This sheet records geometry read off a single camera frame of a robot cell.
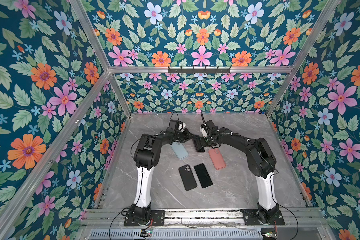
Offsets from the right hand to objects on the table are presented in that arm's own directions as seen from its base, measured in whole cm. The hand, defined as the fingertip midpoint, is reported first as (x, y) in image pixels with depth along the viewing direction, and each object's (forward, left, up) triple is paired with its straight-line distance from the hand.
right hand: (201, 142), depth 98 cm
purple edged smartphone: (-6, +3, +7) cm, 10 cm away
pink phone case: (-9, -10, -5) cm, 15 cm away
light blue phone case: (-4, +15, -4) cm, 16 cm away
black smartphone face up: (-20, 0, -7) cm, 21 cm away
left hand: (+6, +3, +3) cm, 8 cm away
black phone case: (-21, +9, -6) cm, 24 cm away
